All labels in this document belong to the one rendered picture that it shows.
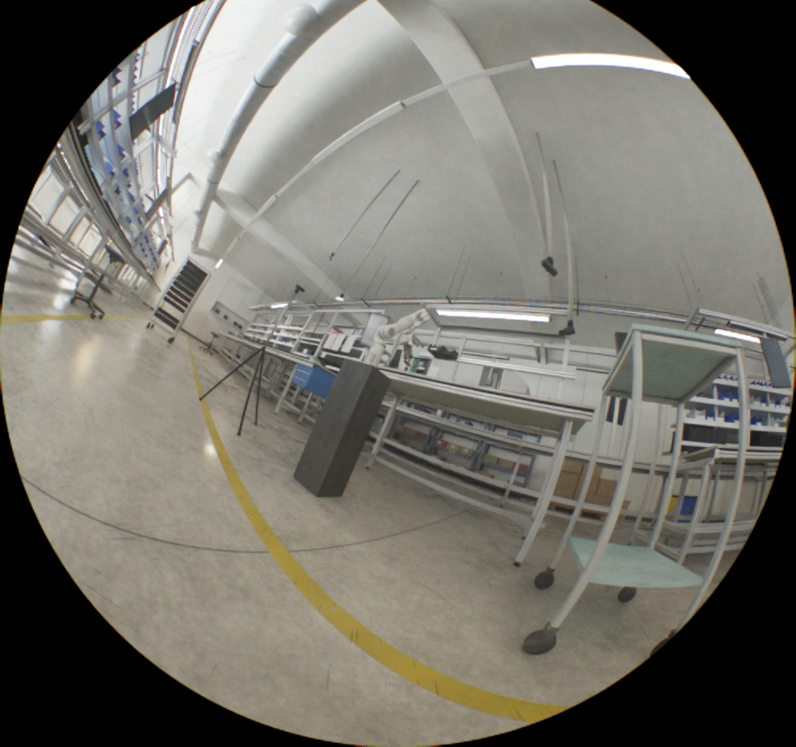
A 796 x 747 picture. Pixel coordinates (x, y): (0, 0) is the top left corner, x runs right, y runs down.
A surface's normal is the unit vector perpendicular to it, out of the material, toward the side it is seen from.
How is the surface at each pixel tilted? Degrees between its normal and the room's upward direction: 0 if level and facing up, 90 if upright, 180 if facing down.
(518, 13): 180
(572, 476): 90
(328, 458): 90
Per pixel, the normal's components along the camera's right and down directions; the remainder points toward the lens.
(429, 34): -0.37, 0.88
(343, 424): -0.43, -0.45
